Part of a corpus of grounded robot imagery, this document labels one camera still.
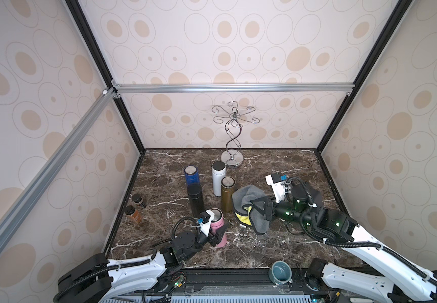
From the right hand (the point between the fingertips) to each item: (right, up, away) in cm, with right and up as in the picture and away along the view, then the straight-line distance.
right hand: (256, 200), depth 65 cm
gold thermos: (-10, +2, +14) cm, 18 cm away
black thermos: (-23, +2, +11) cm, 26 cm away
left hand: (-10, -10, +10) cm, 17 cm away
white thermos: (-14, +9, +19) cm, 25 cm away
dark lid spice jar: (-51, -4, +23) cm, 56 cm away
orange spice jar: (-51, -11, +21) cm, 56 cm away
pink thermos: (-13, -7, +3) cm, 16 cm away
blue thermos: (-25, +8, +17) cm, 31 cm away
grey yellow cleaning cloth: (-4, -3, -3) cm, 6 cm away
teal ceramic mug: (+12, -31, +11) cm, 35 cm away
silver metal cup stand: (-6, +17, +48) cm, 51 cm away
